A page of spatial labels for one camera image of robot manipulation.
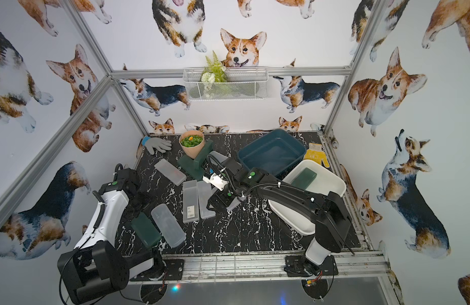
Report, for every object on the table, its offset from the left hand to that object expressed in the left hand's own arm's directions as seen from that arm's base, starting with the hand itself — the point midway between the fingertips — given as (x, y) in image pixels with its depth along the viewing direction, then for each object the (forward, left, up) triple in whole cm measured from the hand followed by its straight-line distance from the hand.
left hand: (145, 205), depth 81 cm
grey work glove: (+45, +12, -10) cm, 48 cm away
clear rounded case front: (-5, -8, -10) cm, 14 cm away
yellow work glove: (+33, -83, -9) cm, 90 cm away
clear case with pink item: (+24, -2, -11) cm, 26 cm away
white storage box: (+13, -84, -5) cm, 85 cm away
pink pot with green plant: (+34, -15, +2) cm, 38 cm away
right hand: (-2, -30, +8) cm, 31 cm away
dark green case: (+36, -22, -4) cm, 42 cm away
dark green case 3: (-7, +2, -9) cm, 12 cm away
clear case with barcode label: (+6, -16, -10) cm, 20 cm away
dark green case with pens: (+16, -73, -8) cm, 75 cm away
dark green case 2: (+23, -15, -5) cm, 28 cm away
